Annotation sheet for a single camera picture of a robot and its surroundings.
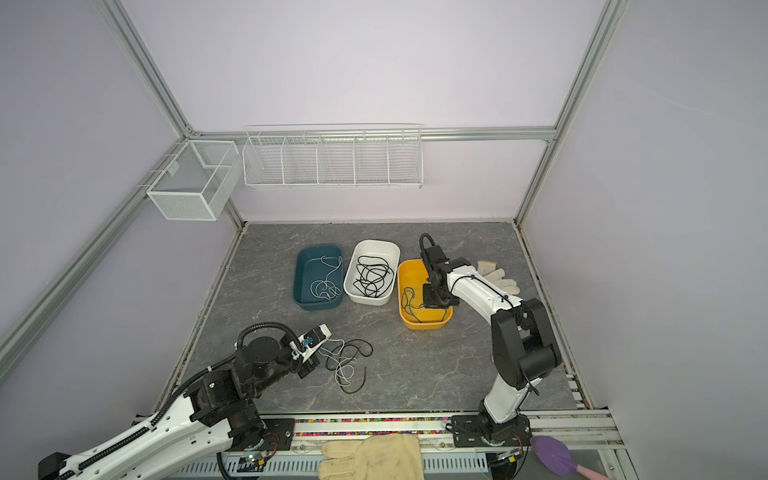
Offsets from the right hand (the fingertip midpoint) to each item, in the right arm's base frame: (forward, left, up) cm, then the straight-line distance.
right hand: (438, 303), depth 91 cm
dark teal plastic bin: (+13, +40, -3) cm, 42 cm away
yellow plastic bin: (+14, +8, -6) cm, 17 cm away
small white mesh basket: (+38, +82, +19) cm, 92 cm away
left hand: (-16, +30, +12) cm, 36 cm away
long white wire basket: (+42, +34, +25) cm, 60 cm away
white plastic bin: (+24, +17, -3) cm, 30 cm away
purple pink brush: (-38, -26, -7) cm, 47 cm away
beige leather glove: (-39, +16, -5) cm, 42 cm away
